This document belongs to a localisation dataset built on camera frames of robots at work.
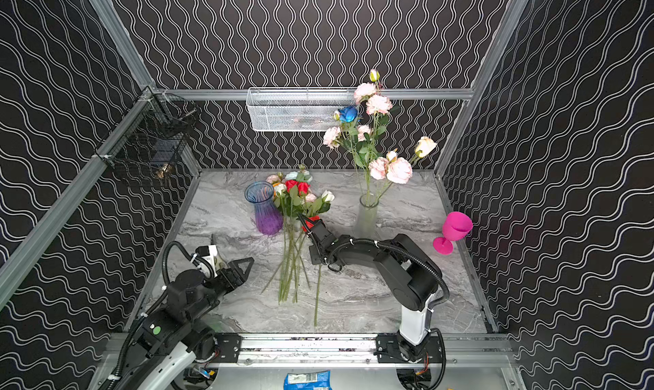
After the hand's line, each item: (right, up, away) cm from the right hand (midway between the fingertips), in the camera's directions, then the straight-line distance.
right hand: (320, 253), depth 95 cm
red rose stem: (0, -9, -7) cm, 11 cm away
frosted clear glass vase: (+17, +11, -2) cm, 21 cm away
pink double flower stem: (+4, +40, -15) cm, 43 cm away
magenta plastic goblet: (+47, +11, -7) cm, 49 cm away
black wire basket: (-63, +43, -1) cm, 76 cm away
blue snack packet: (-2, -29, -26) cm, 39 cm away
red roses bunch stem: (-11, +21, +6) cm, 24 cm away
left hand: (-19, +1, -22) cm, 29 cm away
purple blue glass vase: (-19, +13, -3) cm, 23 cm away
